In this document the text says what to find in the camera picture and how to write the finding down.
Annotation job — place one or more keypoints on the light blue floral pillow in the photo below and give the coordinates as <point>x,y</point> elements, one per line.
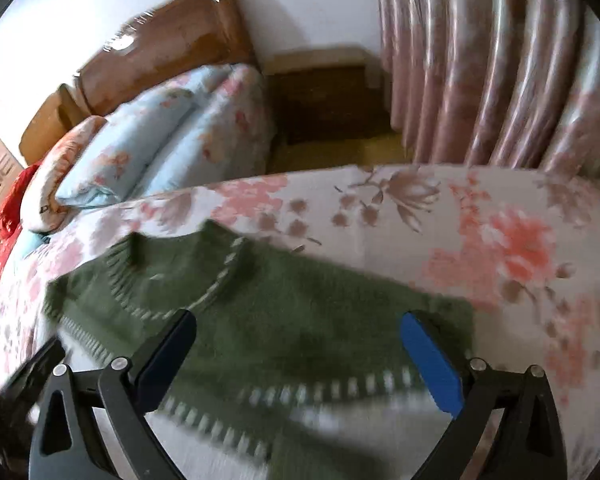
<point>208,125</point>

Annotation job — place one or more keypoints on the pink floral curtain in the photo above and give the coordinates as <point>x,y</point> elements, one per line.
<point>508,83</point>

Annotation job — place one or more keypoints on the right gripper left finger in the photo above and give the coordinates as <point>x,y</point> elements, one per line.
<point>67,443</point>

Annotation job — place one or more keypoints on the orange floral pillow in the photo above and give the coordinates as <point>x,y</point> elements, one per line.
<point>40,212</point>

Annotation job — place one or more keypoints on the red bed sheet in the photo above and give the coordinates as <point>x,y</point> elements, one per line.
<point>7,244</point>

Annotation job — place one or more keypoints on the red pillow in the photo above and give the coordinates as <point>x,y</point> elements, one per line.
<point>10,206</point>

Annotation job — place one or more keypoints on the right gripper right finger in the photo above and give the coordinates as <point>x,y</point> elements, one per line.
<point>528,443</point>

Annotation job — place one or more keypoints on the wooden nightstand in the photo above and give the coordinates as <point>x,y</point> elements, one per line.
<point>326,94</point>

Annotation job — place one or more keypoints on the dark wooden headboard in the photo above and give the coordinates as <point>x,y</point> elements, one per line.
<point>159,44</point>

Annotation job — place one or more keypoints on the floral pink bed quilt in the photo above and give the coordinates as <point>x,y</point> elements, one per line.
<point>522,246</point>

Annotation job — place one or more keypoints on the green knit sweater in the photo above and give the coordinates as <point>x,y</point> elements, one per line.
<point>275,331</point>

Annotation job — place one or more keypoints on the light wooden headboard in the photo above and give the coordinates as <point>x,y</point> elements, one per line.
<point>59,113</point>

